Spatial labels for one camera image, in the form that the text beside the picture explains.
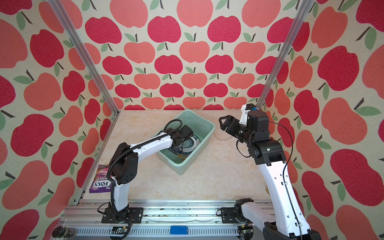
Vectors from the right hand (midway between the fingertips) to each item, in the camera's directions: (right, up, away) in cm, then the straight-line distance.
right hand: (229, 120), depth 66 cm
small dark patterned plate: (-19, -15, +29) cm, 37 cm away
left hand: (-23, -15, +27) cm, 39 cm away
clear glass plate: (+5, -9, +42) cm, 43 cm away
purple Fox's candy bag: (-68, -34, +16) cm, 78 cm away
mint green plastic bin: (-11, -3, +30) cm, 32 cm away
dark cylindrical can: (-72, -47, -3) cm, 86 cm away
